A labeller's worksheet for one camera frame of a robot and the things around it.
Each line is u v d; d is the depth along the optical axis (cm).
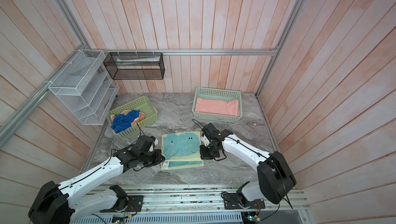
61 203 39
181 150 91
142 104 112
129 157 59
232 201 73
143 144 63
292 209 75
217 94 118
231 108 109
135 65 103
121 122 93
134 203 74
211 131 68
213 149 70
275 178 42
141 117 103
